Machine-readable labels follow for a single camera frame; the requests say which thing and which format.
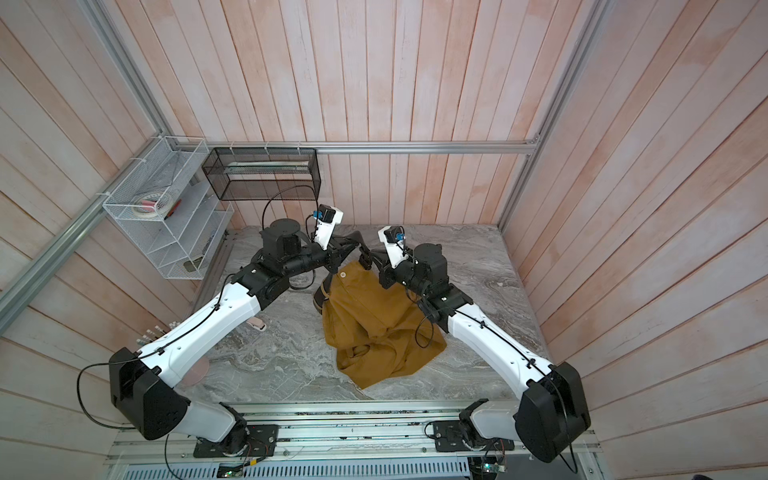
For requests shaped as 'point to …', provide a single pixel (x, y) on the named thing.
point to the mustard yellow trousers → (377, 332)
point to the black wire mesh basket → (265, 173)
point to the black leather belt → (320, 297)
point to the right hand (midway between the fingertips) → (372, 252)
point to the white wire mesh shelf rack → (183, 242)
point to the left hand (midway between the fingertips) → (356, 245)
